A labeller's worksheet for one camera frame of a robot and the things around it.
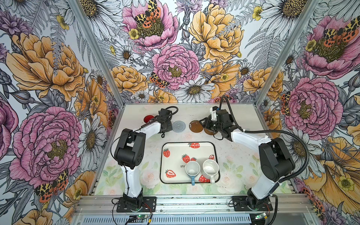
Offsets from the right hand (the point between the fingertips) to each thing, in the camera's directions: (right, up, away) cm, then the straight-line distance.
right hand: (201, 125), depth 92 cm
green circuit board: (-33, -44, -20) cm, 59 cm away
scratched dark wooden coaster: (-3, -2, +14) cm, 15 cm away
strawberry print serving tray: (-17, -20, 0) cm, 26 cm away
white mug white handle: (+5, -25, -6) cm, 27 cm away
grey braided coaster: (-15, -2, +16) cm, 22 cm away
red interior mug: (-38, +4, +12) cm, 40 cm away
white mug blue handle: (-6, -25, -7) cm, 27 cm away
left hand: (-23, -4, +9) cm, 25 cm away
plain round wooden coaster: (+8, -6, +12) cm, 16 cm away
